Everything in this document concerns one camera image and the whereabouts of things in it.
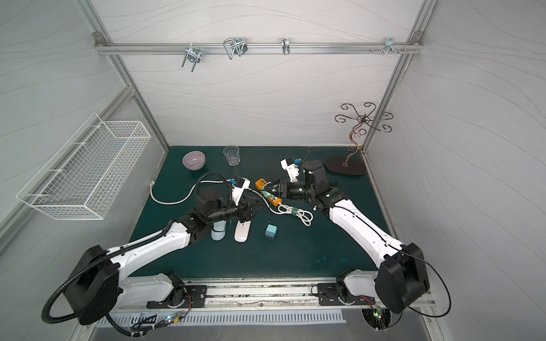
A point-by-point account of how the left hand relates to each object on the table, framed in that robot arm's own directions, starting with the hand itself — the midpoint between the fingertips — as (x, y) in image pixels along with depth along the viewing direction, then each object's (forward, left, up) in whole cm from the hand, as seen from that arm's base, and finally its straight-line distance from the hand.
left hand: (263, 204), depth 74 cm
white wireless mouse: (-2, +10, -20) cm, 22 cm away
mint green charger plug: (-1, -2, -20) cm, 20 cm away
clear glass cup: (+42, +21, -17) cm, 49 cm away
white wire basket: (+3, +58, +11) cm, 59 cm away
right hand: (+4, -1, +4) cm, 6 cm away
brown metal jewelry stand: (+36, -45, -18) cm, 60 cm away
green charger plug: (+1, -2, +4) cm, 4 cm away
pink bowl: (+35, +40, -16) cm, 56 cm away
